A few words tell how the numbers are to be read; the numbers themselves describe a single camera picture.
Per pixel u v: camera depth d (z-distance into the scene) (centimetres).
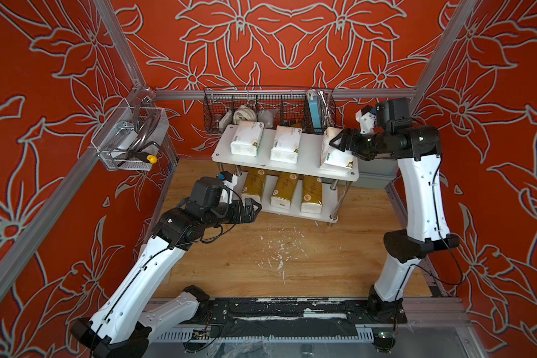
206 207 47
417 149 43
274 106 97
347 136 60
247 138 71
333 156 65
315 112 85
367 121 61
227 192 59
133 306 38
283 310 74
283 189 91
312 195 88
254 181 93
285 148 69
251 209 57
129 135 73
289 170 71
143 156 62
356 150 59
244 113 88
